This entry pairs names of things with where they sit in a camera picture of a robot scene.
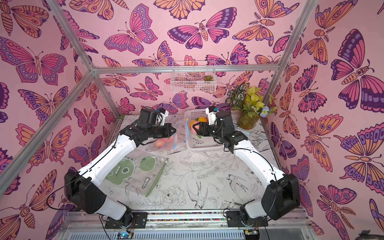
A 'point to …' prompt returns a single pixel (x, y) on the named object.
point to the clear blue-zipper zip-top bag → (180, 136)
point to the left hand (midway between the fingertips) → (178, 129)
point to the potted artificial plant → (249, 105)
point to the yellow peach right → (202, 119)
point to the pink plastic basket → (193, 141)
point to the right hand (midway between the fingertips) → (198, 124)
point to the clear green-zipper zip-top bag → (138, 174)
